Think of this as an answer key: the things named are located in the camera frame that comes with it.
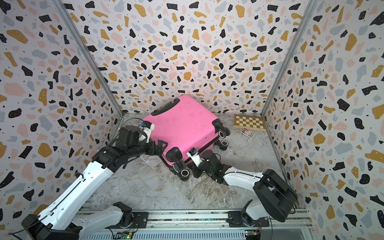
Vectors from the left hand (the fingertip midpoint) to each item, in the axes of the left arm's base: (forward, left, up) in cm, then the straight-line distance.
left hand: (161, 142), depth 73 cm
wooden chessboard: (+33, -58, -24) cm, 71 cm away
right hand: (-4, -13, -17) cm, 22 cm away
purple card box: (+25, -54, -26) cm, 65 cm away
